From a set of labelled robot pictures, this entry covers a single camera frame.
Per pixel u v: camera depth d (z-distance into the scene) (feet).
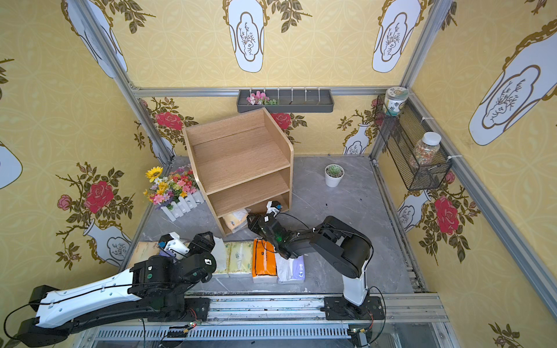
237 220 2.91
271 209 2.76
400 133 3.26
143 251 2.73
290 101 3.03
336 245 1.65
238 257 2.67
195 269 1.69
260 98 2.88
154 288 1.56
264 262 2.55
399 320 2.40
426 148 2.14
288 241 2.34
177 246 2.08
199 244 2.05
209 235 2.30
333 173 3.37
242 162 2.51
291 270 2.51
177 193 2.95
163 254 1.96
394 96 2.77
